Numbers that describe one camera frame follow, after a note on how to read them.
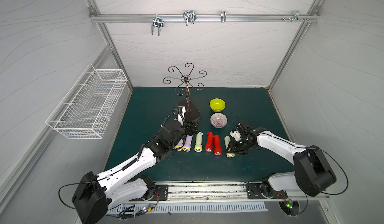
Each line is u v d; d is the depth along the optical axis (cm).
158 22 78
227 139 87
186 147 86
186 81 82
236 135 82
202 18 78
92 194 38
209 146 86
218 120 101
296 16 76
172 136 57
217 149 84
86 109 69
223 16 78
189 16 77
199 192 75
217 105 107
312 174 43
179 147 64
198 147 86
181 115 61
